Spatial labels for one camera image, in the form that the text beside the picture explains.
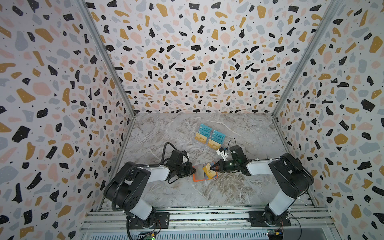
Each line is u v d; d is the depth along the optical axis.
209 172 0.88
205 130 1.00
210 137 1.00
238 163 0.76
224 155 0.85
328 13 0.73
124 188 0.45
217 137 0.97
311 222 0.75
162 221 0.73
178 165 0.77
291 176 0.51
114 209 0.42
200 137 1.01
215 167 0.88
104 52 0.84
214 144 0.98
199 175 0.89
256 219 0.74
